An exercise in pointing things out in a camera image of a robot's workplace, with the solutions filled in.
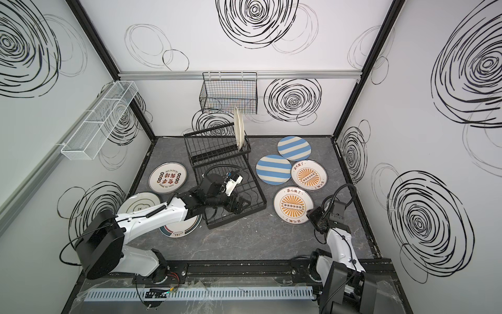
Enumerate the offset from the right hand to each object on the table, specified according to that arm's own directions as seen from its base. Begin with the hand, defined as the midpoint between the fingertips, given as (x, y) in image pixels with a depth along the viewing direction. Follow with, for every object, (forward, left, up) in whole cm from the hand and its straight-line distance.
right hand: (309, 213), depth 87 cm
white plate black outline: (+4, +81, 0) cm, 81 cm away
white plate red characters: (+18, +71, -1) cm, 74 cm away
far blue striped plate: (+41, +2, -2) cm, 41 cm away
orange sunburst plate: (+22, -3, -2) cm, 22 cm away
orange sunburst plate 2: (+5, +7, -2) cm, 9 cm away
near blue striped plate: (+26, +15, -4) cm, 30 cm away
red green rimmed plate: (-9, +56, +1) cm, 57 cm away
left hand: (+1, +29, +10) cm, 31 cm away
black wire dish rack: (+35, +48, +1) cm, 60 cm away
